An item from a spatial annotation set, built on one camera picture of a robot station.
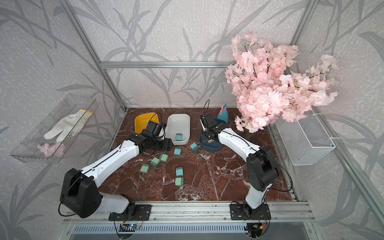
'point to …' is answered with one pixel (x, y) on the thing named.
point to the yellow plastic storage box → (141, 120)
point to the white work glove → (69, 125)
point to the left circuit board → (127, 227)
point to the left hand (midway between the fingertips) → (170, 145)
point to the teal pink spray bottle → (223, 113)
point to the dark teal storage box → (211, 145)
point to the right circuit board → (255, 229)
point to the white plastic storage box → (178, 123)
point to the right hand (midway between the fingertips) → (206, 132)
